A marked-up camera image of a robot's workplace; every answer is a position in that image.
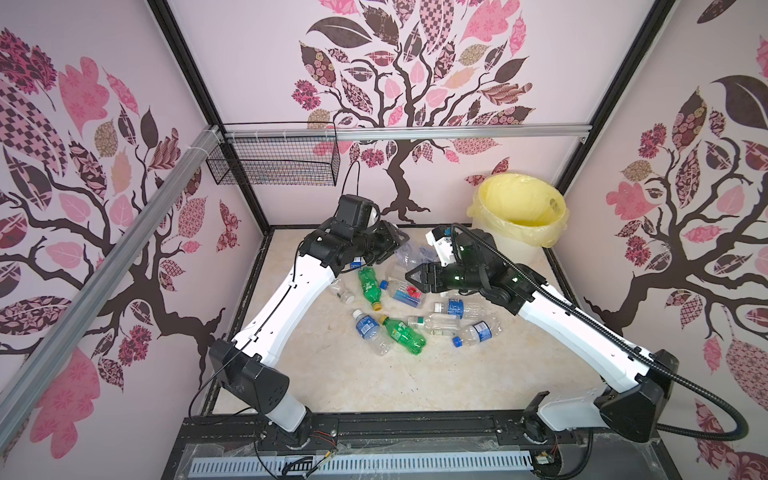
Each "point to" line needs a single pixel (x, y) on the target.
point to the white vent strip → (304, 465)
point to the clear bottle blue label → (372, 332)
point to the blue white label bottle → (410, 256)
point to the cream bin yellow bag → (521, 214)
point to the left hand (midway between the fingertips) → (405, 245)
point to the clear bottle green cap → (441, 325)
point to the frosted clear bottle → (338, 288)
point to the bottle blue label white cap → (459, 309)
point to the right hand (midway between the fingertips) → (414, 270)
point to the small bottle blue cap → (478, 332)
